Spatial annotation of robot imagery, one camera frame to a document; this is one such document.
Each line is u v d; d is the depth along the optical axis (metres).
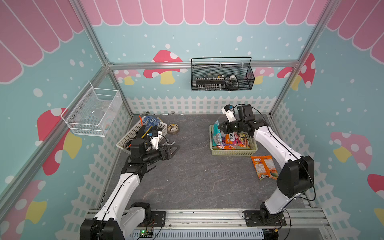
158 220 0.75
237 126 0.72
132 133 1.03
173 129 1.10
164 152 0.67
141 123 1.06
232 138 0.95
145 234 0.73
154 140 0.71
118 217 0.43
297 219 0.76
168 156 0.67
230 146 0.98
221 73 0.94
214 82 0.91
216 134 0.85
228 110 0.76
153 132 0.71
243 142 0.97
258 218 0.73
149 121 1.08
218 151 0.93
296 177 0.45
